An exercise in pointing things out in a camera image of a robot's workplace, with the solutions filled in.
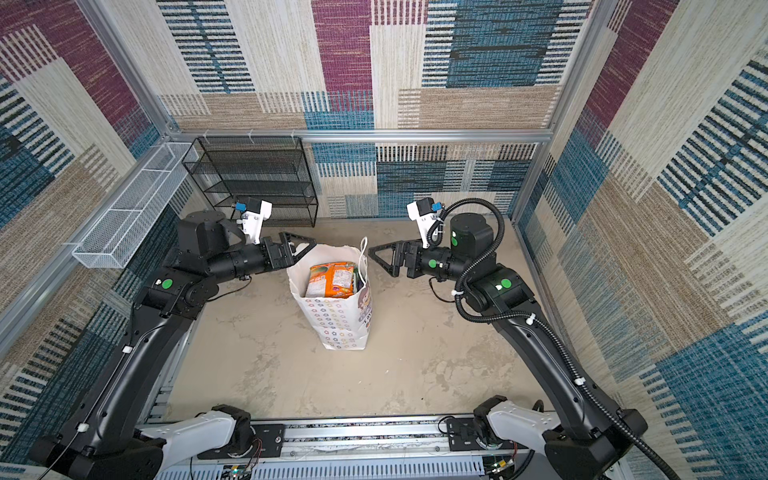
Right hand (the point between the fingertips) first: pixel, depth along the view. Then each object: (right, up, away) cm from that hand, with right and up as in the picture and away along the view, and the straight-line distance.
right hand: (383, 257), depth 62 cm
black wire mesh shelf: (-42, +29, +47) cm, 69 cm away
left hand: (-16, +3, +1) cm, 17 cm away
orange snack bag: (-14, -7, +18) cm, 24 cm away
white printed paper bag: (-10, -18, +16) cm, 26 cm away
